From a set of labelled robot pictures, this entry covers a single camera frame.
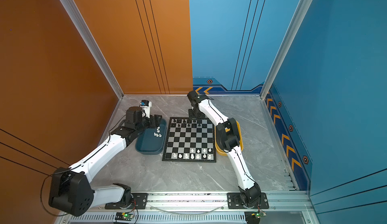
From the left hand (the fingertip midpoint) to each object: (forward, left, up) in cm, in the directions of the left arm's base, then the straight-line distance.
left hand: (157, 114), depth 85 cm
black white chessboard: (-6, -19, -17) cm, 27 cm away
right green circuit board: (-44, -52, -18) cm, 71 cm away
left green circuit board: (-45, +12, -20) cm, 51 cm away
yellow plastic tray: (-23, -33, +4) cm, 40 cm away
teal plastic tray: (-6, +6, -20) cm, 22 cm away
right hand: (+8, -20, -14) cm, 26 cm away
